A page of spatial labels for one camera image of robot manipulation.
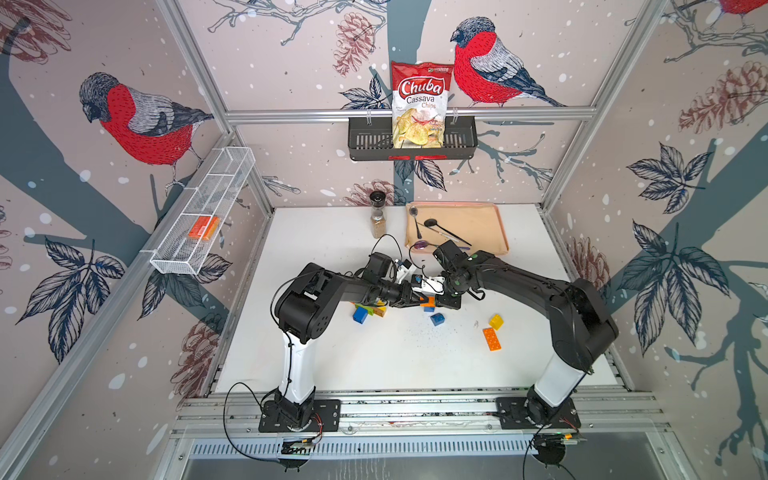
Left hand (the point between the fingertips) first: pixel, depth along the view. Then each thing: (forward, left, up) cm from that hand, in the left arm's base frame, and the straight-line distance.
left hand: (428, 298), depth 89 cm
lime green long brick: (-3, +18, -3) cm, 19 cm away
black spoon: (+35, -4, -4) cm, 36 cm away
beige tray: (+34, -22, -5) cm, 41 cm away
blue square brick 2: (-5, -3, -3) cm, 7 cm away
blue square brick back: (-2, -1, -4) cm, 4 cm away
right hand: (+2, -4, 0) cm, 4 cm away
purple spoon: (+25, 0, -5) cm, 25 cm away
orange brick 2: (-11, -18, -4) cm, 22 cm away
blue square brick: (-4, +21, -4) cm, 21 cm away
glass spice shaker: (+29, +16, +2) cm, 33 cm away
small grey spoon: (+40, +3, -4) cm, 40 cm away
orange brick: (-2, -1, +1) cm, 2 cm away
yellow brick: (-6, -21, -4) cm, 22 cm away
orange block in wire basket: (+4, +56, +29) cm, 63 cm away
